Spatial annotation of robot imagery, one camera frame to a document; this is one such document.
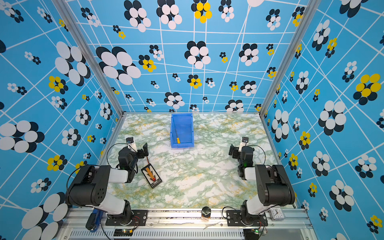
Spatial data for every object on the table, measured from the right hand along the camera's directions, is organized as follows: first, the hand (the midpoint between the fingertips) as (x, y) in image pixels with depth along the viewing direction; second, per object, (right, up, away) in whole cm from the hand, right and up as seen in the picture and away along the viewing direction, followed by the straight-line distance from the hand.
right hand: (242, 145), depth 94 cm
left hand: (-64, +2, -1) cm, 64 cm away
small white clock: (+11, -31, -21) cm, 39 cm away
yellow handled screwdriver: (-42, +2, +8) cm, 43 cm away
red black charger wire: (-60, -10, 0) cm, 61 cm away
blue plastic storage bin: (-40, +12, +18) cm, 46 cm away
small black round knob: (-25, -27, -27) cm, 46 cm away
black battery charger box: (-56, -17, -7) cm, 59 cm away
